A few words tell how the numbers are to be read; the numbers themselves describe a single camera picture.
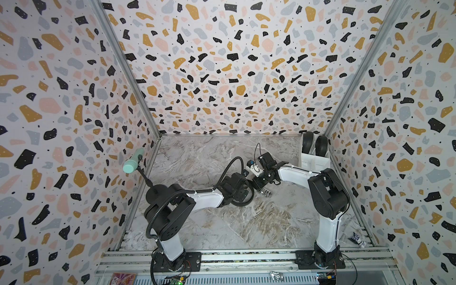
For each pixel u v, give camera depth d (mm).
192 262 736
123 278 686
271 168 748
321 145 1057
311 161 1061
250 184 928
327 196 522
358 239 780
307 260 743
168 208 507
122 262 746
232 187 715
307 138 1088
